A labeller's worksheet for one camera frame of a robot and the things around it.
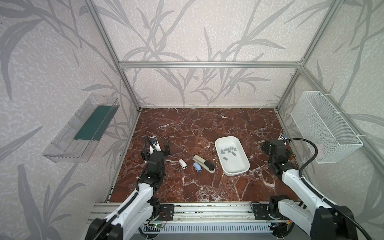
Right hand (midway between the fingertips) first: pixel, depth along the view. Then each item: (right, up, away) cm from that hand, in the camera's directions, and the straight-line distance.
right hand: (275, 140), depth 86 cm
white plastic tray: (-23, -13, +7) cm, 27 cm away
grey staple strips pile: (-24, -7, +11) cm, 28 cm away
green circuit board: (-63, -39, -15) cm, 76 cm away
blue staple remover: (-45, -16, +1) cm, 48 cm away
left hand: (-67, +2, -4) cm, 68 cm away
